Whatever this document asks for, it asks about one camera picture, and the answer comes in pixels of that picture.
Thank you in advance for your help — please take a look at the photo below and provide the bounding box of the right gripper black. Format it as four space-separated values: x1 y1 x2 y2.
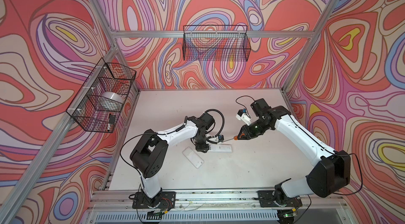
236 118 271 141

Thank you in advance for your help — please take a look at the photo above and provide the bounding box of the orange handled screwdriver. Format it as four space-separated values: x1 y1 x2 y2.
223 136 239 143

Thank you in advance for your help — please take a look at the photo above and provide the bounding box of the white remote control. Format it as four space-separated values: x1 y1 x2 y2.
208 144 233 153

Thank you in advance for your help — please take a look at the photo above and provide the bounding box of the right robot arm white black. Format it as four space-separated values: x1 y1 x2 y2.
236 99 351 205

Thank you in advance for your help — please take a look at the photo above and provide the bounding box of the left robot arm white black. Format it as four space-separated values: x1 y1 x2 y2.
130 112 215 199

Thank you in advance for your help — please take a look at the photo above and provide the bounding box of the white battery cover plate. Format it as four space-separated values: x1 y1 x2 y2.
182 147 204 169

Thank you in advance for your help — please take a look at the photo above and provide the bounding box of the small black item in basket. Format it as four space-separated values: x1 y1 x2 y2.
108 114 117 127

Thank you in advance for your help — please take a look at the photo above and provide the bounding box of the white tape roll in basket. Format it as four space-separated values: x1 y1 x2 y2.
100 91 124 111

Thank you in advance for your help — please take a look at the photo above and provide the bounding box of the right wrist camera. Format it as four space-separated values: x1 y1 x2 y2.
236 109 251 126

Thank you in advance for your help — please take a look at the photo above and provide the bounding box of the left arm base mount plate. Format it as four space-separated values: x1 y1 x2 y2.
129 191 176 209

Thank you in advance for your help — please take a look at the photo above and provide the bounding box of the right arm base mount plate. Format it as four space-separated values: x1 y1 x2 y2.
255 190 303 208

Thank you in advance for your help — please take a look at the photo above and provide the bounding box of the black wire basket back wall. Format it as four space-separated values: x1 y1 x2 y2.
182 24 251 61

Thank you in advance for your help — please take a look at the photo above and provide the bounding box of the black wire basket wall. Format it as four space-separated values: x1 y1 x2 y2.
182 24 251 61
66 58 137 133

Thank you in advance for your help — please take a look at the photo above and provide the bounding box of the black wire basket left wall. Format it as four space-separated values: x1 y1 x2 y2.
66 58 137 133

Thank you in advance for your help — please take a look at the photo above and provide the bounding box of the aluminium front rail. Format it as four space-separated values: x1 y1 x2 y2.
83 188 355 224

